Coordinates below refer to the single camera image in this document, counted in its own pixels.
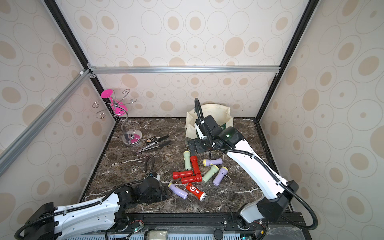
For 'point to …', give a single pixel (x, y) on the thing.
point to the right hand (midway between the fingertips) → (202, 143)
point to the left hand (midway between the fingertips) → (172, 196)
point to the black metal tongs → (155, 141)
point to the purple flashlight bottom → (181, 193)
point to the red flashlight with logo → (199, 194)
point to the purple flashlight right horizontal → (206, 162)
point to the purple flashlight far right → (223, 171)
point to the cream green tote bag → (220, 113)
